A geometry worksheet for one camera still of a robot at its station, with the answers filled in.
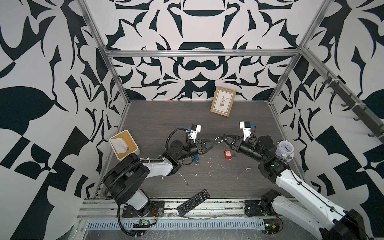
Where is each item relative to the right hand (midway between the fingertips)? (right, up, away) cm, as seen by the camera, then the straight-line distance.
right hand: (221, 138), depth 68 cm
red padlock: (+8, -12, +23) cm, 27 cm away
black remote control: (-13, -33, +7) cm, 36 cm away
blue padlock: (-11, -15, +23) cm, 30 cm away
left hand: (-1, -1, -1) cm, 2 cm away
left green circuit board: (-37, -42, +4) cm, 56 cm away
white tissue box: (-55, -7, +23) cm, 60 cm away
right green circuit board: (+24, -42, +3) cm, 48 cm away
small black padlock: (-1, -1, +2) cm, 2 cm away
